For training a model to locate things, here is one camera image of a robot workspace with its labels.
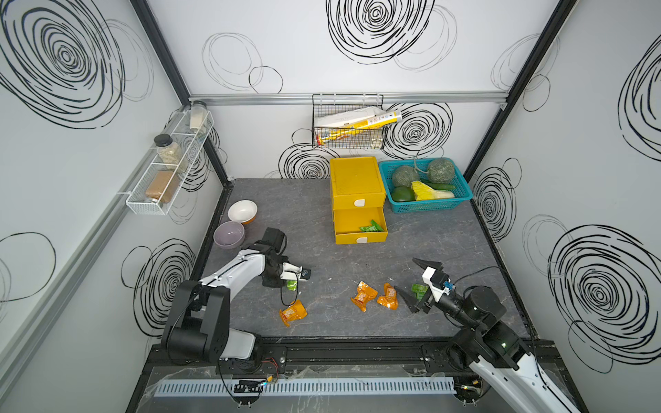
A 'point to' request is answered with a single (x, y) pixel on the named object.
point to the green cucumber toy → (438, 186)
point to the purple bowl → (229, 235)
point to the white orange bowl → (243, 211)
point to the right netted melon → (441, 170)
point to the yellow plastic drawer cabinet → (351, 198)
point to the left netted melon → (404, 175)
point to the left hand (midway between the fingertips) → (279, 270)
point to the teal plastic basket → (462, 192)
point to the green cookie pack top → (373, 227)
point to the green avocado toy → (403, 194)
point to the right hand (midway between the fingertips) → (408, 275)
